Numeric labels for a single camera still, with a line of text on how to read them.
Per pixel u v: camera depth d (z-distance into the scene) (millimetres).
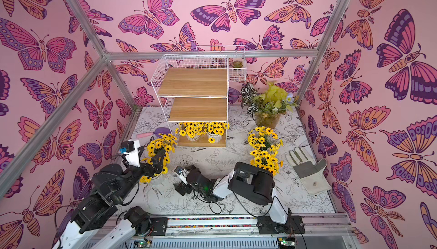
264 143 854
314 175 877
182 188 761
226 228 742
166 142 900
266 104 997
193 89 700
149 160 565
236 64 920
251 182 523
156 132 1055
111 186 451
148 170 565
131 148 531
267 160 778
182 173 731
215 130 898
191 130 897
